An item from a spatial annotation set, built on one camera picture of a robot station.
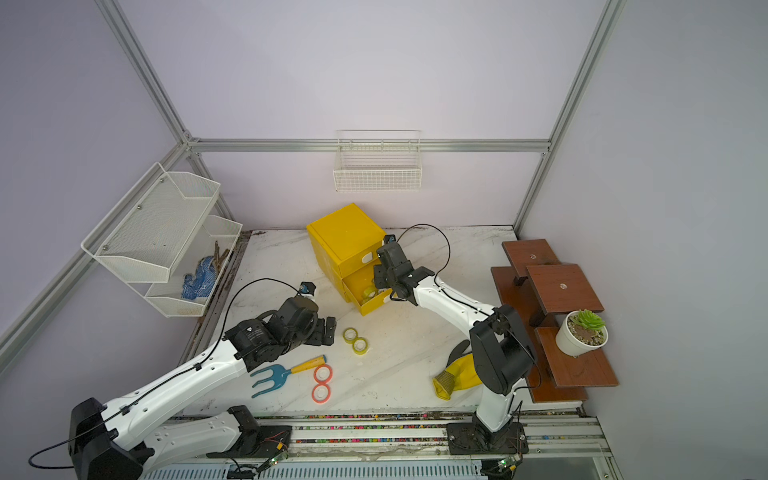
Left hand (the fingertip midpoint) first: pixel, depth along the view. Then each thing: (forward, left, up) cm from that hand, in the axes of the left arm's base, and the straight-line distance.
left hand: (318, 326), depth 79 cm
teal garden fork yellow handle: (-8, +12, -13) cm, 20 cm away
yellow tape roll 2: (+4, -6, -15) cm, 17 cm away
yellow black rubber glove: (-8, -39, -12) cm, 42 cm away
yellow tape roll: (+13, -13, -4) cm, 19 cm away
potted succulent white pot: (-6, -64, +9) cm, 64 cm away
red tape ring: (-10, -1, -15) cm, 18 cm away
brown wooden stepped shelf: (+10, -74, -12) cm, 75 cm away
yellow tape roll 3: (0, -10, -14) cm, 18 cm away
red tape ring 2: (-15, 0, -15) cm, 21 cm away
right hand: (+18, -18, -1) cm, 26 cm away
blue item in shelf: (+14, +36, +1) cm, 39 cm away
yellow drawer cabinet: (+24, -7, +9) cm, 26 cm away
